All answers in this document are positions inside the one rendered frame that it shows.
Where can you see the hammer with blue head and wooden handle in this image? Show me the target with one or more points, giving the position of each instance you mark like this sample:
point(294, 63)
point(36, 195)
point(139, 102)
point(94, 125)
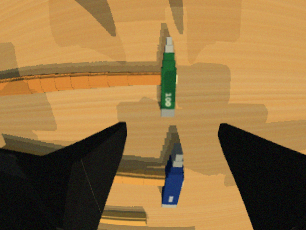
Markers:
point(174, 175)

